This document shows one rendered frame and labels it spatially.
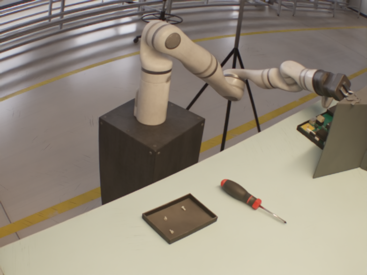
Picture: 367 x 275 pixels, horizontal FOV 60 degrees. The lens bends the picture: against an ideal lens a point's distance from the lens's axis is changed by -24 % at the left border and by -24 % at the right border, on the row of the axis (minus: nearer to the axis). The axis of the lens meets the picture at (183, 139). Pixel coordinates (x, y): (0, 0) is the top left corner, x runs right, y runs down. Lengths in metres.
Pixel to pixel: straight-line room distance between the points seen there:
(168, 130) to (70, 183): 1.18
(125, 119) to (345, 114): 0.72
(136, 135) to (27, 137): 1.63
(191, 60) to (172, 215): 0.58
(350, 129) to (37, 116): 2.45
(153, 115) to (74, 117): 1.71
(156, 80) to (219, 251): 0.62
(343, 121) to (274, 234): 0.30
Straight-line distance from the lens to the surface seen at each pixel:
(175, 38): 1.09
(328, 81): 1.03
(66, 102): 3.07
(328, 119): 1.17
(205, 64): 1.23
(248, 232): 0.72
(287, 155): 0.94
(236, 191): 0.77
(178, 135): 1.20
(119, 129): 1.20
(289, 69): 1.18
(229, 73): 1.42
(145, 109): 1.20
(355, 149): 0.95
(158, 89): 1.16
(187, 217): 0.72
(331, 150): 0.88
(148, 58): 1.15
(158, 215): 0.72
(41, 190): 2.26
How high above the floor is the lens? 1.52
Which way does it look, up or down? 34 degrees down
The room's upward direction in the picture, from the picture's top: 8 degrees clockwise
